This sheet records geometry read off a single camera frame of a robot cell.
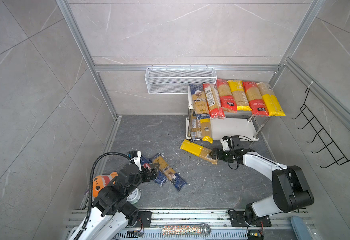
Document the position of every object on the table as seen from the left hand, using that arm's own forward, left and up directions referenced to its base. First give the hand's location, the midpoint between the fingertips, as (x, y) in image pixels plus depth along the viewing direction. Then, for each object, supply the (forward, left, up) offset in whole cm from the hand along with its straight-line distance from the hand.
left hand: (152, 162), depth 71 cm
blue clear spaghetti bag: (-3, -12, -18) cm, 22 cm away
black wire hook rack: (+5, -80, +11) cm, 81 cm away
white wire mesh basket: (+56, -6, +9) cm, 57 cm away
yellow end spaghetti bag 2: (+24, -33, -11) cm, 42 cm away
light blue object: (-29, -70, -17) cm, 78 cm away
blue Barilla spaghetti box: (-3, -3, -17) cm, 17 cm away
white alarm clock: (-11, +11, -16) cm, 23 cm away
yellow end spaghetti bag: (+15, -29, -18) cm, 37 cm away
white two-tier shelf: (+34, -52, -15) cm, 64 cm away
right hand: (+13, -37, -16) cm, 42 cm away
